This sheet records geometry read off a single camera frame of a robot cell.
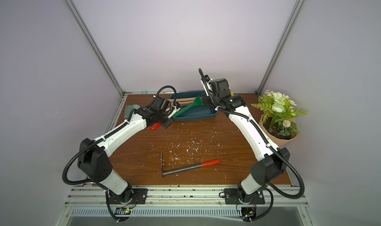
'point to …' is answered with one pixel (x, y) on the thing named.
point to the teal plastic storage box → (198, 112)
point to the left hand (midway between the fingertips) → (172, 117)
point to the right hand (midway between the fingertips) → (206, 92)
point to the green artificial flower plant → (279, 111)
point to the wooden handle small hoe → (179, 99)
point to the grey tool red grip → (171, 171)
